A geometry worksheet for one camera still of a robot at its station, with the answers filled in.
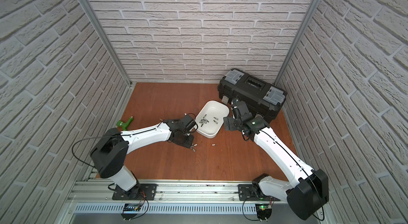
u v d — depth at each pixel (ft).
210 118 3.32
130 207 2.38
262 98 2.94
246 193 2.38
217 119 3.29
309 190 1.24
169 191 2.49
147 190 2.45
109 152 1.47
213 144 2.92
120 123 3.10
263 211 2.30
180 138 2.11
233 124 2.33
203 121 3.21
